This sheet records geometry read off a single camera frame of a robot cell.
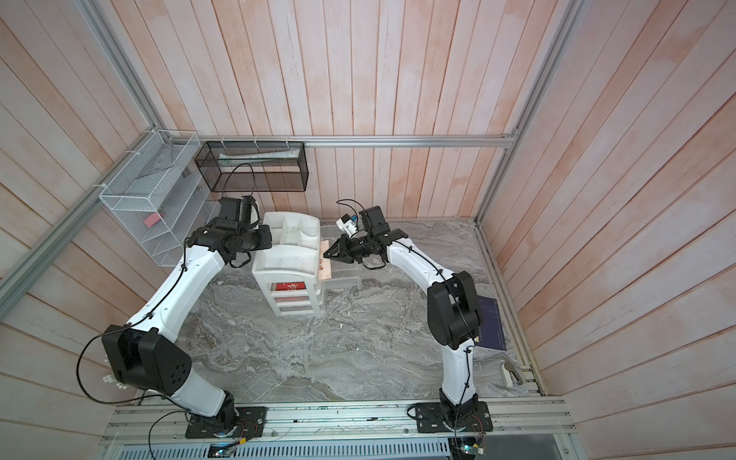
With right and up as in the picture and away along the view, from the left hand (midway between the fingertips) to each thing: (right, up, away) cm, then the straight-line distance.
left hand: (267, 239), depth 83 cm
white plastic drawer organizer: (+7, -9, -3) cm, 12 cm away
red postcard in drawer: (+4, -15, +8) cm, 18 cm away
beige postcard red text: (+17, -7, 0) cm, 19 cm away
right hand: (+17, -5, +1) cm, 18 cm away
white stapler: (+71, -39, -4) cm, 81 cm away
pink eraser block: (-34, +6, -1) cm, 34 cm away
